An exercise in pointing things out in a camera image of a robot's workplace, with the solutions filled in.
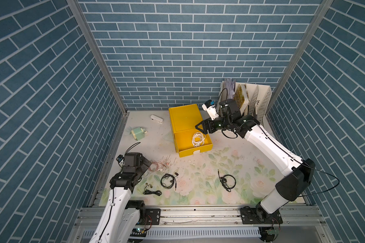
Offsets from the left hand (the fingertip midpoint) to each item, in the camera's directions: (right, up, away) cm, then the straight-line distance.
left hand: (146, 164), depth 81 cm
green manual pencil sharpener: (-11, +16, +18) cm, 26 cm away
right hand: (+30, +22, -5) cm, 37 cm away
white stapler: (-2, +26, +32) cm, 41 cm away
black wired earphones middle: (+14, -10, +4) cm, 18 cm away
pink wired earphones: (+3, -3, +10) cm, 11 cm away
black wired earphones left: (+1, -15, 0) cm, 15 cm away
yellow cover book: (+56, +40, +18) cm, 71 cm away
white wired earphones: (+28, +13, +3) cm, 31 cm away
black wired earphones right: (+43, -10, +4) cm, 44 cm away
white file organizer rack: (+73, +42, +26) cm, 88 cm away
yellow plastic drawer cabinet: (+22, +14, +4) cm, 26 cm away
